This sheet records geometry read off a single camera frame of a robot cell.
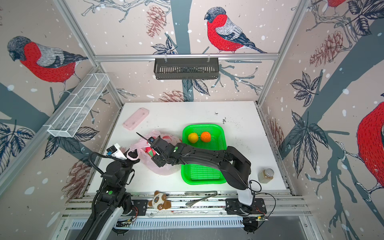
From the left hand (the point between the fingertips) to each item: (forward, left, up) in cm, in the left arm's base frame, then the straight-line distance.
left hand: (135, 145), depth 77 cm
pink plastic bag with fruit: (-2, -2, -2) cm, 3 cm away
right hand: (-2, -11, -8) cm, 14 cm away
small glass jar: (-13, -68, -9) cm, 70 cm away
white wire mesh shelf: (+9, +30, +13) cm, 34 cm away
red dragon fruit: (-3, -9, -2) cm, 10 cm away
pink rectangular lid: (+32, +13, -17) cm, 39 cm away
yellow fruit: (+12, -30, -12) cm, 35 cm away
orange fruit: (+13, -39, -12) cm, 43 cm away
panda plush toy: (-23, -13, -16) cm, 31 cm away
